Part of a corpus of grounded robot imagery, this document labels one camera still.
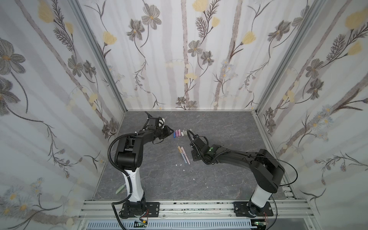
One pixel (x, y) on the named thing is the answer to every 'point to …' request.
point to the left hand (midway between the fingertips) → (171, 127)
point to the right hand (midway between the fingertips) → (192, 149)
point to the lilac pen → (186, 156)
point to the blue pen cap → (174, 134)
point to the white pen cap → (182, 134)
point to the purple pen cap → (176, 133)
